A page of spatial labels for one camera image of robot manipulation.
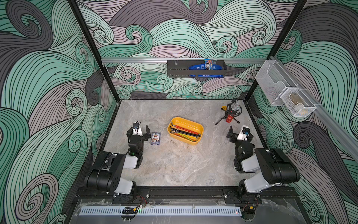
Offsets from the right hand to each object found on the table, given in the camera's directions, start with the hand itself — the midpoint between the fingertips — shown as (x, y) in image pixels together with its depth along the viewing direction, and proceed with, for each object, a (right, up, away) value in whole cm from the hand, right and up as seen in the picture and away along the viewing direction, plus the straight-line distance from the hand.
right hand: (241, 129), depth 86 cm
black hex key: (-34, -4, +12) cm, 37 cm away
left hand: (-65, +2, +2) cm, 66 cm away
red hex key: (-35, -2, +14) cm, 38 cm away
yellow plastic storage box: (-32, +1, +17) cm, 36 cm away
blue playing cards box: (-56, -9, +7) cm, 57 cm away
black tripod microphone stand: (-6, +12, 0) cm, 13 cm away
